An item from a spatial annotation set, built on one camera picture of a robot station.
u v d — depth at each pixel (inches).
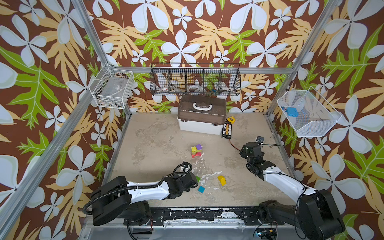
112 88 34.1
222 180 33.7
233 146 39.9
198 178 34.7
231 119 45.2
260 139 29.9
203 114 36.9
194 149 35.7
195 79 38.7
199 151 36.0
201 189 33.1
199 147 35.6
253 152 26.2
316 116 30.8
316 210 15.9
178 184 25.2
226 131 42.4
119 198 16.9
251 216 28.9
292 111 34.1
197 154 37.1
